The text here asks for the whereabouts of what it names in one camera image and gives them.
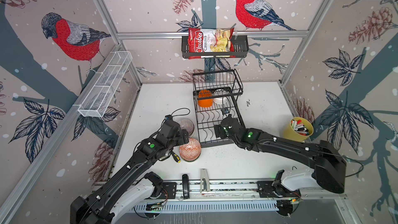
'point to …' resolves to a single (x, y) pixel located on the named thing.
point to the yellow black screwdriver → (175, 157)
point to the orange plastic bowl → (205, 103)
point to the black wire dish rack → (214, 94)
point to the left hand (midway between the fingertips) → (182, 135)
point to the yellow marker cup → (299, 129)
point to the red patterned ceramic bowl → (190, 152)
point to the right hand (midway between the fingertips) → (218, 126)
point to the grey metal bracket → (204, 174)
